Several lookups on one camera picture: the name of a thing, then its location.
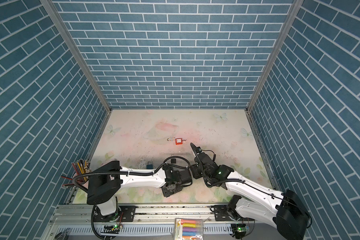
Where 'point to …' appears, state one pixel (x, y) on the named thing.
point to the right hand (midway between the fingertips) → (192, 165)
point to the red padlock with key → (178, 141)
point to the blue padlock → (150, 166)
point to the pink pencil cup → (82, 169)
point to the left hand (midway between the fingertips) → (179, 193)
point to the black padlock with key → (173, 161)
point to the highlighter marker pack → (188, 229)
